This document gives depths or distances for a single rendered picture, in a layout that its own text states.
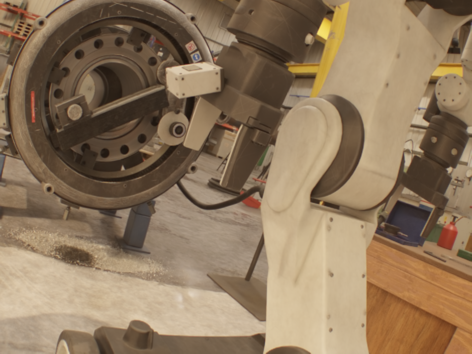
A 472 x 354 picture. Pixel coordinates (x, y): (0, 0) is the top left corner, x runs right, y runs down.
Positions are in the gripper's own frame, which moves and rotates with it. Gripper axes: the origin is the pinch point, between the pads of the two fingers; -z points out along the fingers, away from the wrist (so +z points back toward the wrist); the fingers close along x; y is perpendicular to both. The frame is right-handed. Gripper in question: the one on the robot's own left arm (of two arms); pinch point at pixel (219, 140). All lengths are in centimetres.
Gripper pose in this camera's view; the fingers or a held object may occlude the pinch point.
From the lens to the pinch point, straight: 40.4
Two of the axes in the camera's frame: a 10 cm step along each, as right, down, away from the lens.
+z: 4.2, -8.9, -1.9
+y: -7.9, -2.6, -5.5
